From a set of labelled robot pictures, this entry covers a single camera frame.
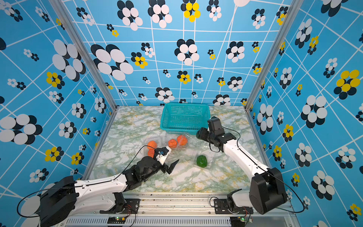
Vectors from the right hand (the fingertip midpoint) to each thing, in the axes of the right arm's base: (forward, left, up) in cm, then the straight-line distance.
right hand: (203, 132), depth 86 cm
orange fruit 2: (-8, +33, -12) cm, 36 cm away
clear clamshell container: (+8, +20, -15) cm, 27 cm away
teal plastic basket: (+25, +12, -15) cm, 32 cm away
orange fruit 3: (-1, +13, -7) cm, 15 cm away
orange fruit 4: (-1, +20, -10) cm, 22 cm away
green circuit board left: (-43, +46, -17) cm, 65 cm away
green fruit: (-13, +1, -10) cm, 17 cm away
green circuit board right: (-43, -16, -16) cm, 48 cm away
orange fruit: (-2, +33, -10) cm, 35 cm away
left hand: (-13, +17, -1) cm, 21 cm away
